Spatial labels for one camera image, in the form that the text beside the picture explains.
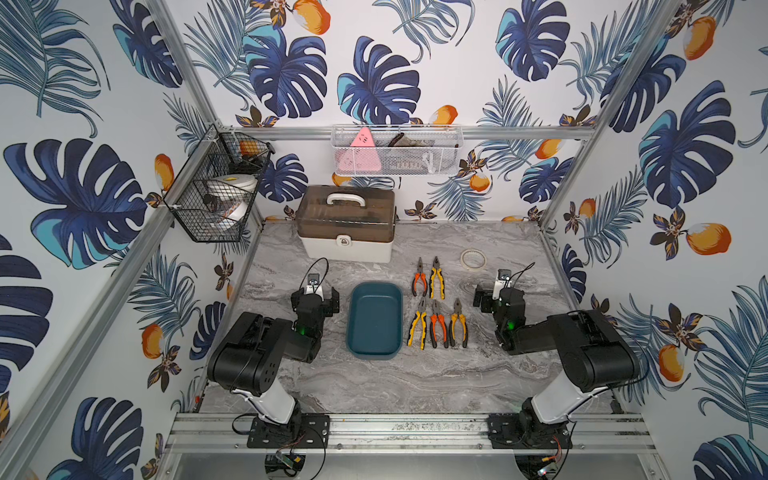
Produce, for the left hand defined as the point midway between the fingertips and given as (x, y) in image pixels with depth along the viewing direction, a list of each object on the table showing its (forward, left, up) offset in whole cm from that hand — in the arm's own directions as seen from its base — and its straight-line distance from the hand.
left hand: (316, 285), depth 93 cm
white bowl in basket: (+11, +21, +26) cm, 35 cm away
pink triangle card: (+29, -12, +28) cm, 42 cm away
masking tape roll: (+20, -53, -7) cm, 57 cm away
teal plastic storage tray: (-8, -19, -6) cm, 21 cm away
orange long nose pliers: (-5, -38, -7) cm, 39 cm away
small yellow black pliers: (+14, -39, -6) cm, 42 cm away
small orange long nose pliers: (+9, -32, -7) cm, 34 cm away
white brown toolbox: (+15, -8, +13) cm, 22 cm away
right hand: (+5, -57, -1) cm, 58 cm away
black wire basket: (+4, +29, +24) cm, 38 cm away
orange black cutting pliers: (-3, -45, -6) cm, 46 cm away
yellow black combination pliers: (-5, -33, -6) cm, 34 cm away
